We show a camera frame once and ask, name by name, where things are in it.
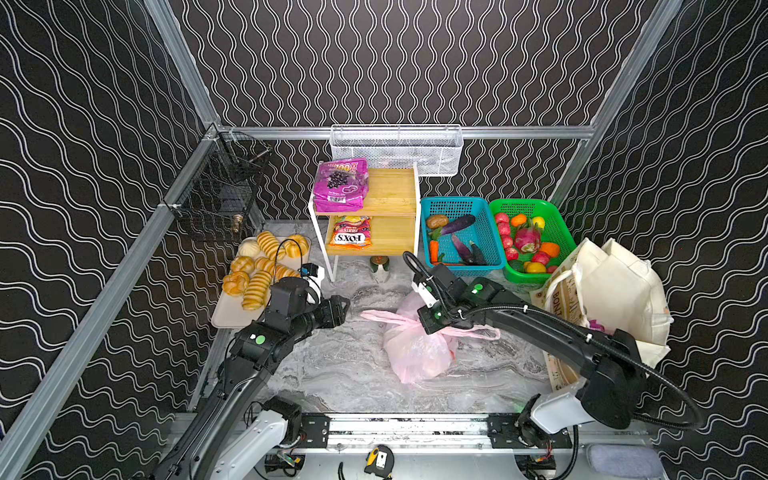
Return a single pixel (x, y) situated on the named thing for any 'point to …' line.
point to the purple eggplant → (458, 224)
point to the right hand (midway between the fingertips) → (424, 320)
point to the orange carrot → (434, 252)
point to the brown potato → (436, 221)
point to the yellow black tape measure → (380, 461)
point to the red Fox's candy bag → (351, 232)
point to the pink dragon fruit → (527, 239)
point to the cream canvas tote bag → (606, 289)
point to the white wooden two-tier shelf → (394, 207)
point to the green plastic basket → (543, 215)
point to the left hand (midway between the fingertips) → (346, 302)
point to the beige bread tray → (230, 311)
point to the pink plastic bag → (418, 356)
